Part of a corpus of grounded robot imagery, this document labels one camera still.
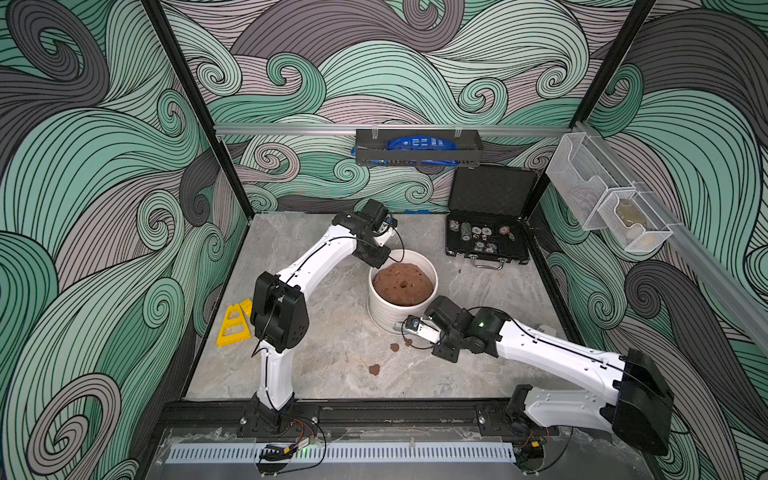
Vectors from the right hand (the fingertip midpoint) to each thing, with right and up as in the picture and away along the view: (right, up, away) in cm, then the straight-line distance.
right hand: (442, 334), depth 80 cm
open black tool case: (+25, +33, +34) cm, 54 cm away
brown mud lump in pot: (-10, +13, +7) cm, 18 cm away
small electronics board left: (-42, -26, -11) cm, 51 cm away
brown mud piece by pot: (-9, -4, +6) cm, 12 cm away
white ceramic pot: (-16, +5, +1) cm, 17 cm away
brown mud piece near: (-19, -10, +1) cm, 21 cm away
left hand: (-16, +21, +7) cm, 28 cm away
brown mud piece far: (-13, -6, +5) cm, 15 cm away
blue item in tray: (-4, +57, +12) cm, 58 cm away
